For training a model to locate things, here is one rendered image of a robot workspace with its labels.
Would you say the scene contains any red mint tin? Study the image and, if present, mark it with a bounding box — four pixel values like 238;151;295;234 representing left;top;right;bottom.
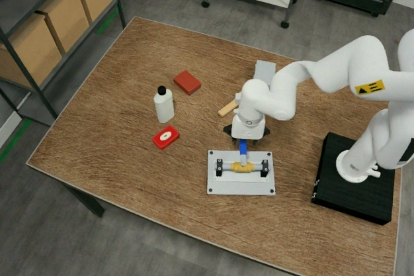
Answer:
153;126;179;150

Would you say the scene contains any grey plastic case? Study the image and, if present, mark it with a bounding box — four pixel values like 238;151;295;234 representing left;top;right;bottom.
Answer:
253;60;276;89

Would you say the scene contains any white bottle with black cap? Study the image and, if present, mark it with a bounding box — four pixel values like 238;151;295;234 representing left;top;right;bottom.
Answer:
154;86;175;123

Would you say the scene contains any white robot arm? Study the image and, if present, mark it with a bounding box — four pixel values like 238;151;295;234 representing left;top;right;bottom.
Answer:
233;29;414;183

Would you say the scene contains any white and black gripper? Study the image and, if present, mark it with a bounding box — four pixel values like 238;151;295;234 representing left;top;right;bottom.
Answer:
223;113;270;146

